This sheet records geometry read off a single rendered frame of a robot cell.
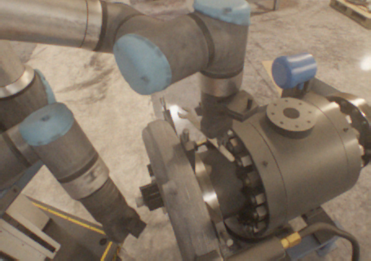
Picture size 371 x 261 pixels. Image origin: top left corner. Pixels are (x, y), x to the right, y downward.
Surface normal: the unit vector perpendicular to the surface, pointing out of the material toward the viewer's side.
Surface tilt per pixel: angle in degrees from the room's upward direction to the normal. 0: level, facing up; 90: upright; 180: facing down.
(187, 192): 28
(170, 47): 52
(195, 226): 44
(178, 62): 79
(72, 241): 0
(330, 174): 57
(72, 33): 103
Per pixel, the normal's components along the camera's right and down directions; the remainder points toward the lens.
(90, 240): -0.09, -0.72
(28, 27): 0.47, 0.73
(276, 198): 0.25, 0.14
